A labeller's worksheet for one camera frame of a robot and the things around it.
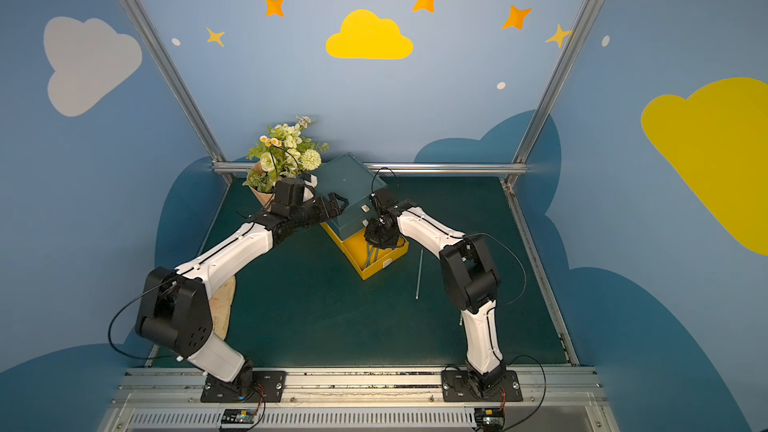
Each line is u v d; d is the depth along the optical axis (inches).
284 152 34.0
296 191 27.0
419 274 37.5
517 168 45.5
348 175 36.6
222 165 45.2
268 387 29.5
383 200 30.6
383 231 31.8
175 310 17.6
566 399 29.0
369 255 38.9
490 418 28.7
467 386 29.4
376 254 39.0
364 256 38.7
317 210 30.6
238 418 28.3
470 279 20.9
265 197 37.3
